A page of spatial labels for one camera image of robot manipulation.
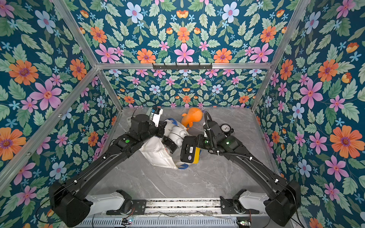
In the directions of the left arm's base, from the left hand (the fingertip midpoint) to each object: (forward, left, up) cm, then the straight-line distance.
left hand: (167, 121), depth 74 cm
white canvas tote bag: (-12, +7, -13) cm, 19 cm away
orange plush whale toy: (+23, -16, -21) cm, 35 cm away
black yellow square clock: (-14, -11, -10) cm, 20 cm away
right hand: (-7, -16, -7) cm, 19 cm away
